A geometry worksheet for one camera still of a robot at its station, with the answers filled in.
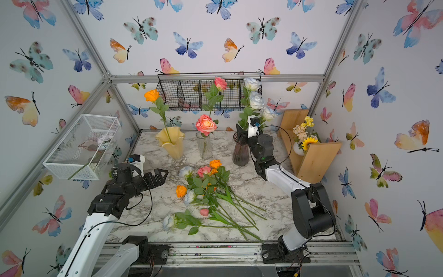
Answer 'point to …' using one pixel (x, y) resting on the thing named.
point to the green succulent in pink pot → (110, 173)
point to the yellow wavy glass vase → (171, 138)
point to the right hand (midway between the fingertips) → (244, 120)
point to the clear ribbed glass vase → (205, 145)
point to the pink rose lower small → (204, 212)
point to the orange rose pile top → (214, 164)
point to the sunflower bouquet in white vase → (304, 136)
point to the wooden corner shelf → (312, 165)
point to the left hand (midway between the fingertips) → (161, 172)
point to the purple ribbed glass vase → (240, 155)
